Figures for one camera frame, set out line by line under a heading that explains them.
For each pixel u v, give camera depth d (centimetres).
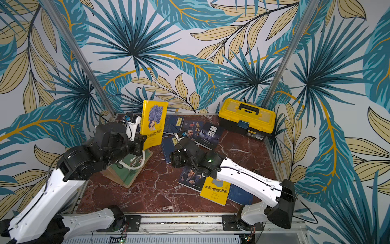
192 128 110
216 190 83
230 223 73
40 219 37
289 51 84
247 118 97
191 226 74
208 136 105
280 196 40
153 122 64
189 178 87
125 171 79
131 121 50
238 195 82
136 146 52
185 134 60
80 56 85
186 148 48
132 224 73
